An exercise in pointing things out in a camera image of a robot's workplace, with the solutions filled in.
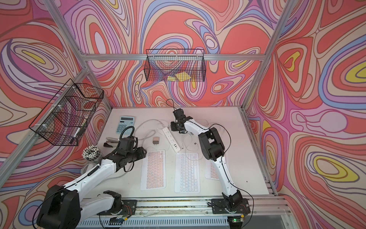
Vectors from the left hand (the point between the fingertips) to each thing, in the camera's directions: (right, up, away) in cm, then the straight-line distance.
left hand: (146, 152), depth 87 cm
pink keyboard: (+5, -13, -3) cm, 14 cm away
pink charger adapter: (+4, +5, +12) cm, 14 cm away
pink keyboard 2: (+40, -12, -1) cm, 42 cm away
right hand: (+16, +13, +18) cm, 28 cm away
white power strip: (+11, +12, +15) cm, 22 cm away
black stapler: (-29, +6, +11) cm, 32 cm away
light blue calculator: (-23, +18, +21) cm, 36 cm away
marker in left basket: (-33, +12, -15) cm, 38 cm away
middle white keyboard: (+26, -12, -2) cm, 28 cm away
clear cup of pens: (-25, +3, -13) cm, 29 cm away
